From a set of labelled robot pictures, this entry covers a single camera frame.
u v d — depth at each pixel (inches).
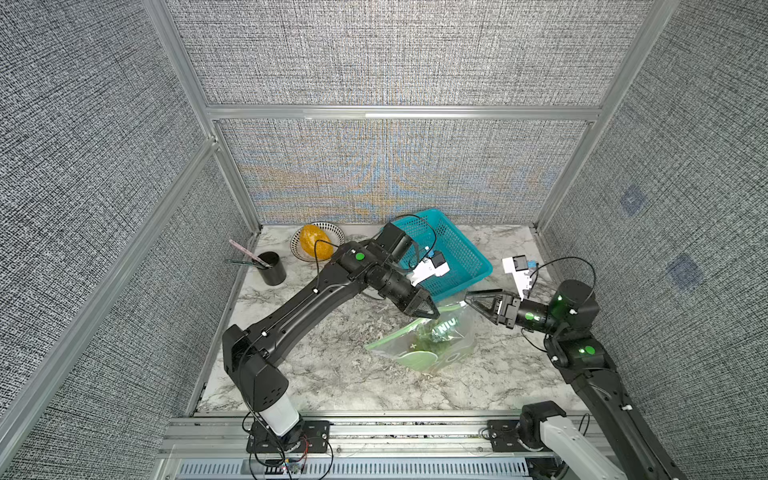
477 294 23.8
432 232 45.8
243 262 36.3
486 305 26.1
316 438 28.9
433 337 25.2
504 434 28.8
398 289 23.2
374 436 29.5
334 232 45.8
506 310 22.3
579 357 20.0
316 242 41.9
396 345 26.1
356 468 27.6
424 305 25.5
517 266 23.4
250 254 37.6
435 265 23.9
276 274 39.2
